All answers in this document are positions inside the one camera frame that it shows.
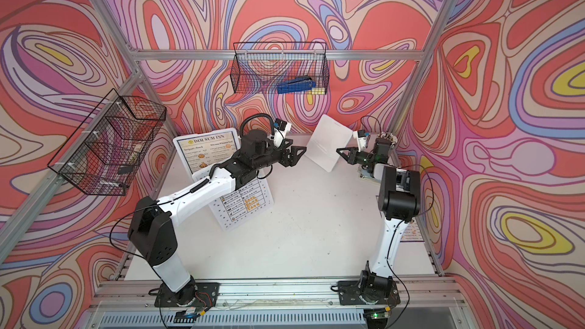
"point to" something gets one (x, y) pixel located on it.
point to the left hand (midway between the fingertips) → (302, 145)
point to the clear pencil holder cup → (389, 136)
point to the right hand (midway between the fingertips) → (339, 154)
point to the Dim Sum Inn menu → (199, 152)
